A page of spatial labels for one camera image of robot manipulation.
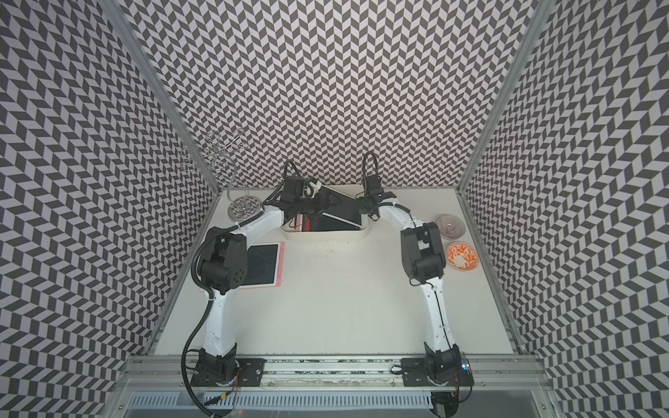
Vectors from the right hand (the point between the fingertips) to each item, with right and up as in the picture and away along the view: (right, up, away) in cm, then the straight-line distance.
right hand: (367, 207), depth 106 cm
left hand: (-12, +1, -10) cm, 16 cm away
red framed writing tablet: (-17, -6, -1) cm, 18 cm away
